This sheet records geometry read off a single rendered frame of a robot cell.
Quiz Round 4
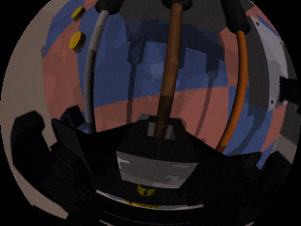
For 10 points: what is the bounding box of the yellow round disc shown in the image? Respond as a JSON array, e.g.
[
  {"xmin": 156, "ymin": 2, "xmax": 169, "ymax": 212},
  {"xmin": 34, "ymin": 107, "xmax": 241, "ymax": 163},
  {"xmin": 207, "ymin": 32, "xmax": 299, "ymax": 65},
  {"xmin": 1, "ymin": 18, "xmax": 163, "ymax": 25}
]
[
  {"xmin": 69, "ymin": 31, "xmax": 86, "ymax": 50},
  {"xmin": 71, "ymin": 7, "xmax": 87, "ymax": 20}
]

